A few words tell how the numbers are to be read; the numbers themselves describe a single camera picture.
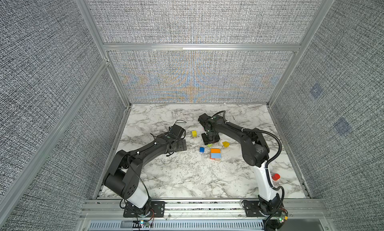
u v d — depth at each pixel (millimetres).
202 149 941
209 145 944
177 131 716
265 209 642
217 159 900
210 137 834
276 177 819
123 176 441
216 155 923
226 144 945
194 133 1003
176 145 808
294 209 748
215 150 930
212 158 900
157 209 734
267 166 582
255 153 565
